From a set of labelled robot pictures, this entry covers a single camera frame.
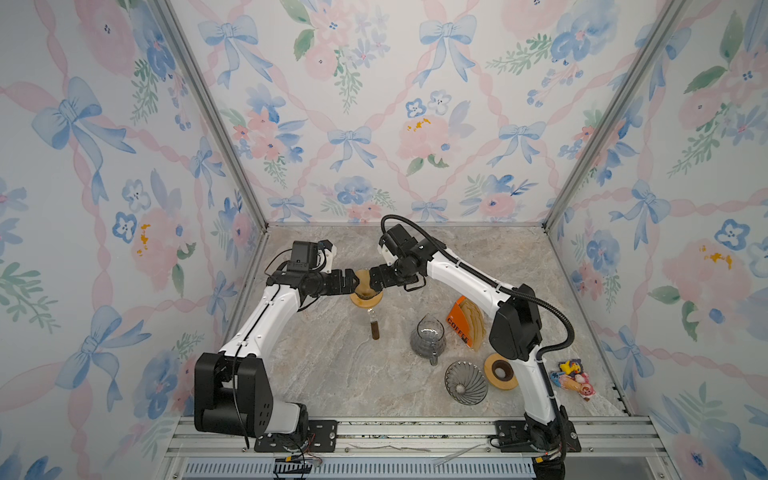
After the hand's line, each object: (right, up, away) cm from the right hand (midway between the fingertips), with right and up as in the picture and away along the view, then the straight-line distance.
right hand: (383, 279), depth 90 cm
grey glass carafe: (+14, -19, +1) cm, 23 cm away
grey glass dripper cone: (+22, -27, -10) cm, 37 cm away
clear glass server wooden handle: (-2, -13, -4) cm, 14 cm away
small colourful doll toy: (+51, -26, -9) cm, 58 cm away
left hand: (-11, 0, -5) cm, 12 cm away
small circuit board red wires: (-22, -44, -17) cm, 52 cm away
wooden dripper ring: (-4, -6, -4) cm, 9 cm away
